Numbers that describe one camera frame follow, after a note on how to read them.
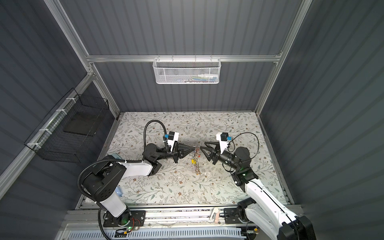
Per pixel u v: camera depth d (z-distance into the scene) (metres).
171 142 0.67
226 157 0.65
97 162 0.48
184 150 0.70
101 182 0.47
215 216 0.72
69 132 0.72
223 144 0.64
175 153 0.67
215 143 0.71
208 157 0.66
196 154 0.72
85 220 0.75
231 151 0.66
